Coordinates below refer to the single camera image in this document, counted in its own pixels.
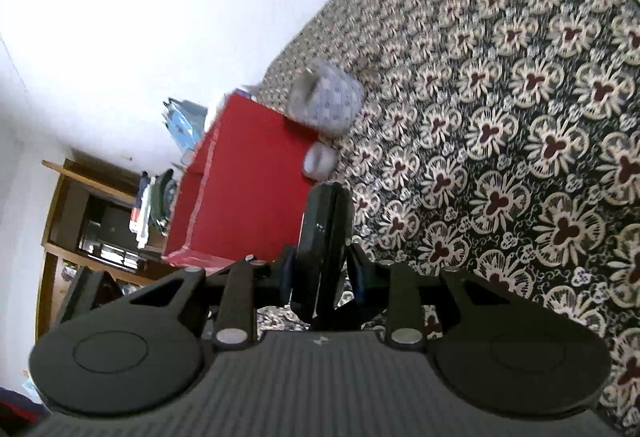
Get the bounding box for blue plastic bag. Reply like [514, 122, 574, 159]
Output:
[162, 97, 208, 158]

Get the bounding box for red cardboard box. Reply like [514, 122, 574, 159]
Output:
[162, 89, 326, 275]

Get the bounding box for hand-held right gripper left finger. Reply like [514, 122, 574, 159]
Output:
[127, 244, 301, 353]

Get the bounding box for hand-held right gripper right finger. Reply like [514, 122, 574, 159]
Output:
[345, 242, 516, 348]

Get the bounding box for black digital scale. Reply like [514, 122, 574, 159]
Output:
[290, 182, 353, 328]

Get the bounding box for hanging clothes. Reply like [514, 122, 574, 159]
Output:
[130, 167, 176, 248]

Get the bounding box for tape roll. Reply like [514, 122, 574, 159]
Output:
[302, 142, 337, 180]

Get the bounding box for floral patterned blanket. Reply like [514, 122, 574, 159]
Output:
[220, 0, 640, 433]

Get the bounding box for wooden shelf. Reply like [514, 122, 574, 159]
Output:
[37, 152, 176, 368]

